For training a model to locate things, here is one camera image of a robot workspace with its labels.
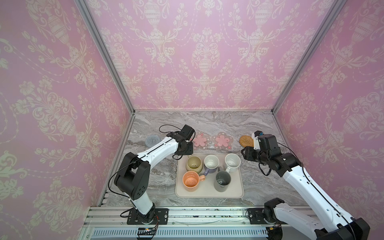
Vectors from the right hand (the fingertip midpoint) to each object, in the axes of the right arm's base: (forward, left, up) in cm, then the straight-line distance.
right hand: (245, 151), depth 79 cm
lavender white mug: (+1, +17, -14) cm, 23 cm away
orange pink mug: (-9, +30, -16) cm, 35 cm away
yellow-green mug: (+1, +28, -15) cm, 31 cm away
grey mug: (-9, +12, -14) cm, 20 cm away
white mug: (+1, +4, -14) cm, 15 cm away
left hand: (+6, +30, -9) cm, 32 cm away
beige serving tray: (-7, +19, -15) cm, 25 cm away
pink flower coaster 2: (+18, +8, -17) cm, 26 cm away
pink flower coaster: (+19, +22, -17) cm, 33 cm away
